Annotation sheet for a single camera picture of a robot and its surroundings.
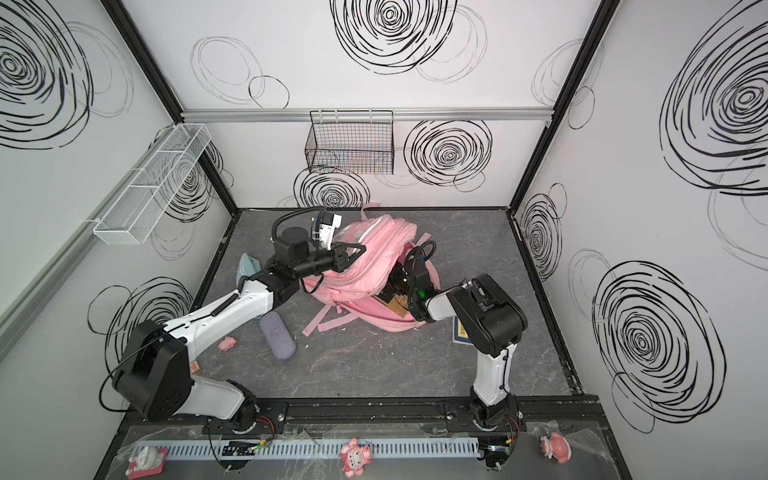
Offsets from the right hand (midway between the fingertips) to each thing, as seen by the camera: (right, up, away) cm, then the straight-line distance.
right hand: (375, 267), depth 92 cm
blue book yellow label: (+25, -19, -5) cm, 32 cm away
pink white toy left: (-46, -38, -30) cm, 67 cm away
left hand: (-1, +6, -16) cm, 18 cm away
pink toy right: (+43, -39, -24) cm, 63 cm away
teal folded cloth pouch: (-42, -1, +4) cm, 42 cm away
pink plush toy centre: (-3, -40, -26) cm, 48 cm away
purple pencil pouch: (-28, -19, -8) cm, 34 cm away
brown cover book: (+7, -10, -7) cm, 14 cm away
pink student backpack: (-6, -4, -15) cm, 16 cm away
